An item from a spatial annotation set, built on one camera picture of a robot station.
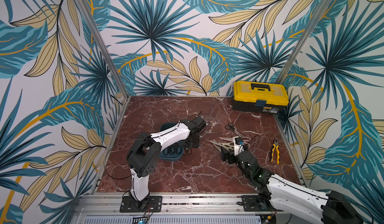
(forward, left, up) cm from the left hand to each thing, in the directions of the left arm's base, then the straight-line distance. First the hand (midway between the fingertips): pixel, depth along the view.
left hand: (191, 147), depth 88 cm
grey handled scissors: (+18, -27, -4) cm, 33 cm away
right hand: (-1, -21, +6) cm, 22 cm away
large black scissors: (-1, +12, -3) cm, 12 cm away
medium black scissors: (0, +2, -5) cm, 6 cm away
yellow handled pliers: (+3, -52, -3) cm, 52 cm away
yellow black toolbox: (+32, -45, +11) cm, 56 cm away
